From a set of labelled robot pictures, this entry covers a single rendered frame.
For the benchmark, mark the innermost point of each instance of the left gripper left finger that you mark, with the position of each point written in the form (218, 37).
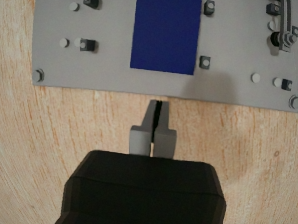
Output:
(140, 136)

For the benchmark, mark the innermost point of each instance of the grey toggle clamp with red handle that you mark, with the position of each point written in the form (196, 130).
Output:
(284, 39)

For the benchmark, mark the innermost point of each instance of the grey metal fixture plate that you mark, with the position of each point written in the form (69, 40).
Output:
(235, 37)

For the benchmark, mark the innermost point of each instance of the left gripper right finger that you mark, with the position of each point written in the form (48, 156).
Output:
(165, 139)

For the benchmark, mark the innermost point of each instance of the dark blue flat plate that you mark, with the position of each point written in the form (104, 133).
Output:
(165, 35)

